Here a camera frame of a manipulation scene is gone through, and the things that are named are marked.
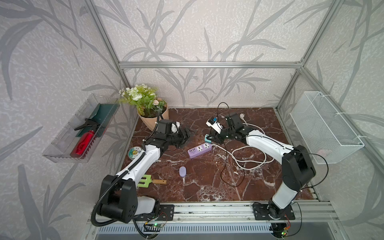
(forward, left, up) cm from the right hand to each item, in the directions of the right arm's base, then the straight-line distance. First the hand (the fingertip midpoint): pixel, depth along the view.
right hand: (208, 134), depth 86 cm
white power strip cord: (+25, -27, -14) cm, 39 cm away
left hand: (-4, +8, +4) cm, 10 cm away
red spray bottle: (-17, +52, +20) cm, 58 cm away
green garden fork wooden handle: (-21, +35, -15) cm, 43 cm away
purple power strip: (-3, +5, -13) cm, 14 cm away
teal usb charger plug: (-4, +1, -1) cm, 4 cm away
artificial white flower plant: (+18, +38, +13) cm, 44 cm away
